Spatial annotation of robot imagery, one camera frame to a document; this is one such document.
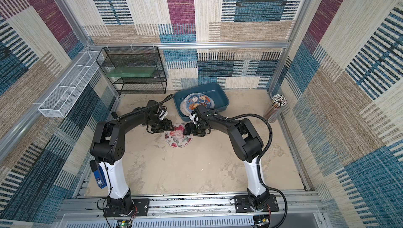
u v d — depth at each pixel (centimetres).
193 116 91
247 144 54
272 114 97
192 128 85
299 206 74
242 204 73
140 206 74
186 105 108
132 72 107
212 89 119
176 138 96
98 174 81
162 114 88
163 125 88
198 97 111
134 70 106
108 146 53
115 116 102
